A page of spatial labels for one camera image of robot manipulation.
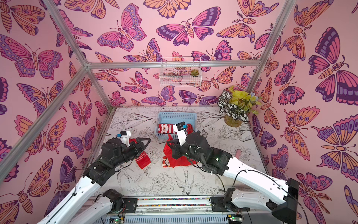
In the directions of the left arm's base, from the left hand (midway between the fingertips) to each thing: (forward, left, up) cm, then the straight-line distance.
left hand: (150, 142), depth 72 cm
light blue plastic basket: (+36, -8, -23) cm, 44 cm away
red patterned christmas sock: (0, +9, -23) cm, 24 cm away
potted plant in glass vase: (+24, -50, +2) cm, 56 cm away
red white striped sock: (+23, -7, -19) cm, 30 cm away
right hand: (-3, -10, +7) cm, 13 cm away
